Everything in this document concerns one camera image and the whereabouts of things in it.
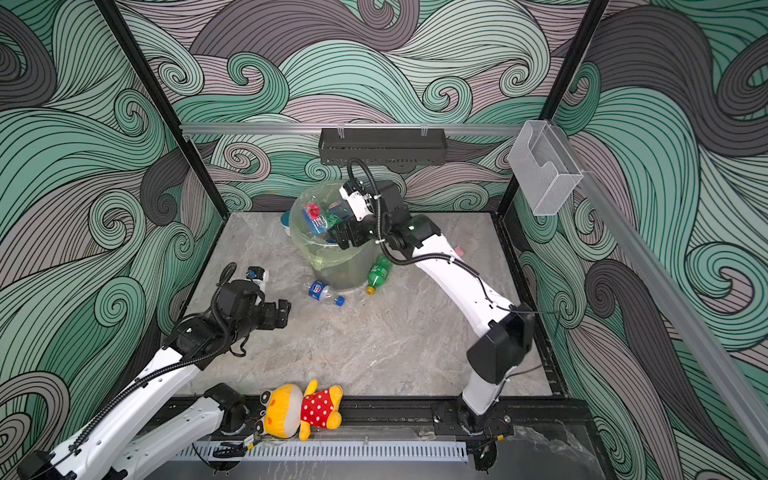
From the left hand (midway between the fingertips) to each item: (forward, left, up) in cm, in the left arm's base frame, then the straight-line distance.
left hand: (276, 301), depth 77 cm
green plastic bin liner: (+11, -11, +9) cm, 18 cm away
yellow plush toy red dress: (-24, -6, -9) cm, 26 cm away
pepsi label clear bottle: (+10, -9, -12) cm, 18 cm away
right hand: (+14, -18, +16) cm, 28 cm away
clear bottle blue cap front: (+22, -8, +10) cm, 25 cm away
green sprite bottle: (+18, -27, -12) cm, 34 cm away
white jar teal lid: (+38, +8, -9) cm, 39 cm away
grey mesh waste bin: (+13, -16, -8) cm, 23 cm away
